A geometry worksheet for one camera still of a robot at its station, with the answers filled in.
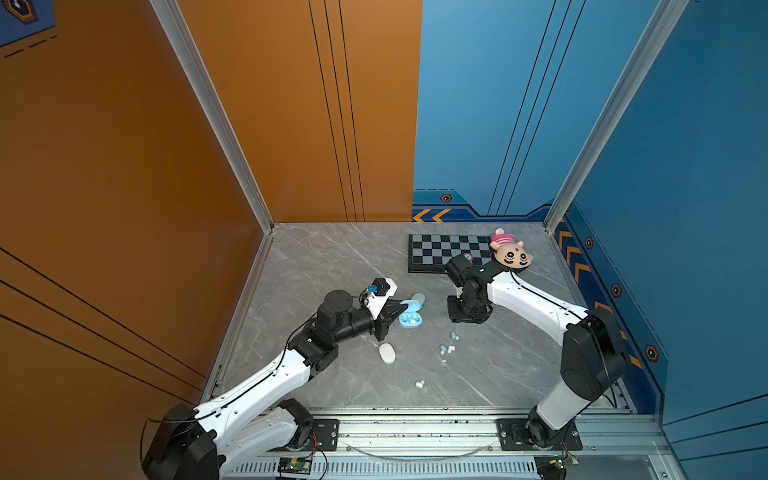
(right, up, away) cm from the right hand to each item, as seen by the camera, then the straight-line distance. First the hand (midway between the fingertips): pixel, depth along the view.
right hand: (453, 319), depth 86 cm
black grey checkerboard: (-5, +19, +20) cm, 28 cm away
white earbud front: (-10, -17, -5) cm, 20 cm away
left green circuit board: (-41, -32, -15) cm, 54 cm away
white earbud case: (-19, -9, -1) cm, 21 cm away
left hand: (-15, +7, -13) cm, 21 cm away
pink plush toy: (+22, +19, +14) cm, 32 cm away
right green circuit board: (+22, -30, -16) cm, 41 cm away
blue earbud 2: (-3, -9, +1) cm, 9 cm away
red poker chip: (+9, +18, +19) cm, 28 cm away
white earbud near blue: (0, -9, +1) cm, 9 cm away
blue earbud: (+1, -6, +3) cm, 7 cm away
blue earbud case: (-13, +4, -14) cm, 19 cm away
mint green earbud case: (-9, +5, +11) cm, 15 cm away
